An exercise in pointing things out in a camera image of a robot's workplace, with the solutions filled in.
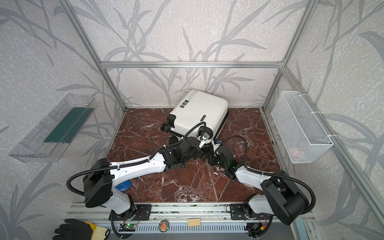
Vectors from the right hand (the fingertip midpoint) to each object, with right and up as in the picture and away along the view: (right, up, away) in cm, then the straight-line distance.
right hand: (209, 148), depth 89 cm
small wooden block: (-8, -33, -17) cm, 38 cm away
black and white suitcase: (-5, +21, -2) cm, 21 cm away
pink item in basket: (+41, +2, -17) cm, 45 cm away
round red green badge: (-22, -33, -20) cm, 44 cm away
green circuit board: (-40, -35, -18) cm, 56 cm away
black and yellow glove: (-62, -33, -22) cm, 73 cm away
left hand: (-3, +7, -9) cm, 12 cm away
